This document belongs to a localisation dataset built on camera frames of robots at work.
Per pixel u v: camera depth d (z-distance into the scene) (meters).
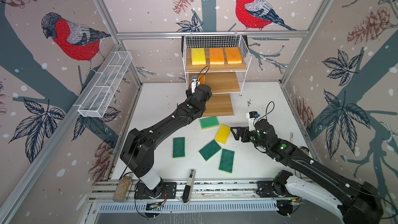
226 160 0.81
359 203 0.39
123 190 0.70
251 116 0.71
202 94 0.60
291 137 0.92
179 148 0.86
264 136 0.58
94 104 0.70
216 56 0.74
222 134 0.92
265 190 0.73
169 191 0.73
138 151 0.43
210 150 0.85
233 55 0.74
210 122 0.97
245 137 0.68
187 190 0.70
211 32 0.95
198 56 0.74
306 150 0.83
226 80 0.88
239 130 0.69
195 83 0.70
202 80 0.86
